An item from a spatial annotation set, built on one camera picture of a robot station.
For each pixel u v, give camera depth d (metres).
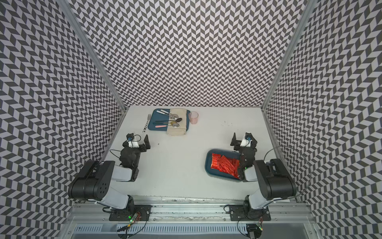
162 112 1.20
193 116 1.07
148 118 1.15
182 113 1.16
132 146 0.76
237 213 0.73
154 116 1.16
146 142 0.84
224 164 0.87
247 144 0.74
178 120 1.08
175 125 1.08
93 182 0.45
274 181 0.45
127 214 0.68
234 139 0.81
